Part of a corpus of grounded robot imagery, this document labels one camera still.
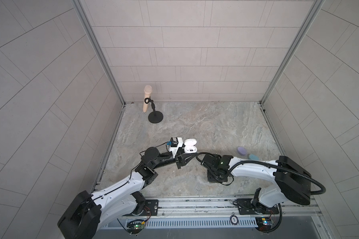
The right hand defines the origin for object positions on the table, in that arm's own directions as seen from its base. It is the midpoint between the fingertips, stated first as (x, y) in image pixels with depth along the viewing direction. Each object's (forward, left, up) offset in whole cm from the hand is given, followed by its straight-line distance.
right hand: (210, 183), depth 81 cm
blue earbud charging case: (+12, -27, +3) cm, 30 cm away
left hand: (+5, +7, +26) cm, 28 cm away
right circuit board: (-19, -22, +1) cm, 29 cm away
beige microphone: (+45, +32, +31) cm, 63 cm away
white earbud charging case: (+7, +10, +29) cm, 31 cm away
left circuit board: (-17, +37, +4) cm, 41 cm away
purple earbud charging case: (+17, -22, +2) cm, 28 cm away
